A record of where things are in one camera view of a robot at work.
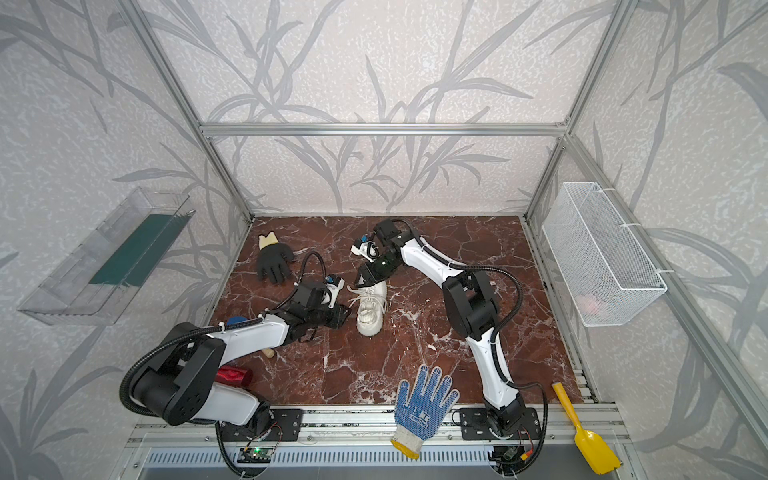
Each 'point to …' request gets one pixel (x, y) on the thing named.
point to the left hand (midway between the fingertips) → (350, 300)
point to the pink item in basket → (588, 305)
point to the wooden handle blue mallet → (269, 353)
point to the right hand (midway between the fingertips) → (363, 273)
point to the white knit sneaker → (371, 307)
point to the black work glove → (273, 259)
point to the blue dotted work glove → (417, 418)
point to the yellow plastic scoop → (589, 448)
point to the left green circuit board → (255, 455)
